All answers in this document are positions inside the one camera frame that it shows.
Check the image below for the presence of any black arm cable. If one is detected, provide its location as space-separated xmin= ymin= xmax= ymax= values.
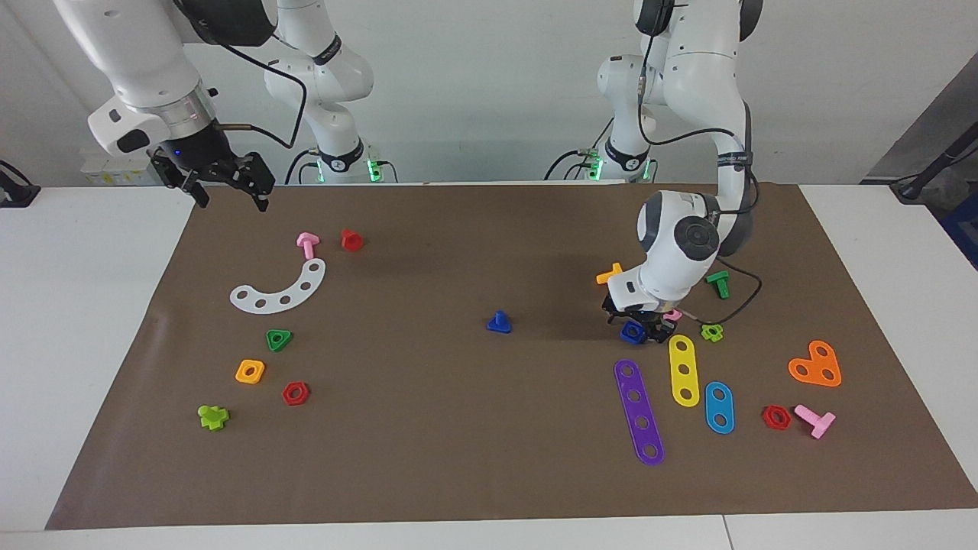
xmin=636 ymin=0 xmax=763 ymax=328
xmin=216 ymin=38 xmax=309 ymax=150

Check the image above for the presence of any yellow three-hole toy strip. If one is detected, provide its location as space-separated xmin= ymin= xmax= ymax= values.
xmin=669 ymin=334 xmax=701 ymax=408

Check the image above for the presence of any black stand pole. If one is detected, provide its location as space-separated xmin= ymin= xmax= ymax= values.
xmin=890 ymin=126 xmax=978 ymax=204

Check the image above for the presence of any blue crate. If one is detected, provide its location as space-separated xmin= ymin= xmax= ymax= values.
xmin=941 ymin=191 xmax=978 ymax=270

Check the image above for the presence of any purple four-hole toy strip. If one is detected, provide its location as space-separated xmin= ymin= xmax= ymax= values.
xmin=614 ymin=359 xmax=665 ymax=467

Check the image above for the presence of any blue two-hole toy strip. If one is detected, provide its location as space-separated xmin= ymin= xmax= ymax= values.
xmin=704 ymin=381 xmax=735 ymax=435

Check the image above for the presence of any orange angled toy plate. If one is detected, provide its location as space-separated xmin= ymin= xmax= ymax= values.
xmin=789 ymin=340 xmax=843 ymax=388

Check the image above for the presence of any brown table mat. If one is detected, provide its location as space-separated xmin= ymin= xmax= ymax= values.
xmin=44 ymin=183 xmax=978 ymax=530

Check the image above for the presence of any black clamp mount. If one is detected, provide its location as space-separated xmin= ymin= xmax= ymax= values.
xmin=0 ymin=159 xmax=40 ymax=209

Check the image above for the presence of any black base cable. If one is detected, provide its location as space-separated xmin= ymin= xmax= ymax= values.
xmin=544 ymin=147 xmax=606 ymax=183
xmin=285 ymin=147 xmax=323 ymax=185

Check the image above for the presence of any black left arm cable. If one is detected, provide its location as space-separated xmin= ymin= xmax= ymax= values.
xmin=636 ymin=0 xmax=763 ymax=328

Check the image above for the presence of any white curved toy plate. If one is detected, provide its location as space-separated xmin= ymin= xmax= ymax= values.
xmin=230 ymin=258 xmax=327 ymax=315

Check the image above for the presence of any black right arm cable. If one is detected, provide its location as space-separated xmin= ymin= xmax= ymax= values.
xmin=216 ymin=38 xmax=309 ymax=150

